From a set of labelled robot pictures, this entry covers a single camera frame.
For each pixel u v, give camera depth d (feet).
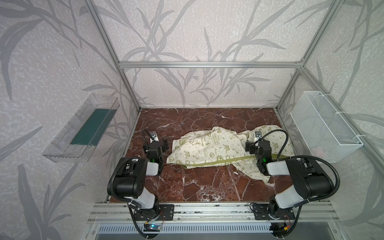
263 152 2.37
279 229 2.47
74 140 2.10
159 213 2.35
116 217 2.37
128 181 1.48
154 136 2.64
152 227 2.32
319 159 1.55
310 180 1.51
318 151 2.38
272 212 2.19
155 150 2.31
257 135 2.66
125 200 1.57
